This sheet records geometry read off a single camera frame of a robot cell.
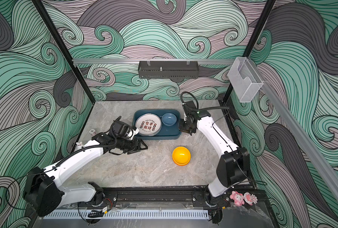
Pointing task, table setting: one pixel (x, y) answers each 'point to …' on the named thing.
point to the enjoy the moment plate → (148, 124)
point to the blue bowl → (169, 119)
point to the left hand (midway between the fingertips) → (145, 147)
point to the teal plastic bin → (166, 132)
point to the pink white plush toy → (249, 198)
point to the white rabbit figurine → (79, 145)
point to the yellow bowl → (181, 156)
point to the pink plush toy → (238, 198)
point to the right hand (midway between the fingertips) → (181, 129)
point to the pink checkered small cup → (92, 132)
